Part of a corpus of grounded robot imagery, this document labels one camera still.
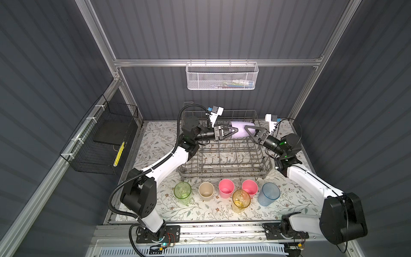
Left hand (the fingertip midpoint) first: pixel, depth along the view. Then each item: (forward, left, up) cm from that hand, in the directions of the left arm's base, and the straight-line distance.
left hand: (242, 135), depth 63 cm
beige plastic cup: (-8, +15, -38) cm, 41 cm away
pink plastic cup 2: (-7, -9, -34) cm, 36 cm away
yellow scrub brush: (-2, +53, -10) cm, 54 cm away
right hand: (+5, -4, -3) cm, 6 cm away
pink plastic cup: (-7, +4, -37) cm, 37 cm away
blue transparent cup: (-12, -18, -32) cm, 38 cm away
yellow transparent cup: (-14, -3, -35) cm, 38 cm away
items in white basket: (+41, -3, -3) cm, 41 cm away
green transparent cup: (-15, +25, -21) cm, 36 cm away
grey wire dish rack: (+13, +2, -39) cm, 41 cm away
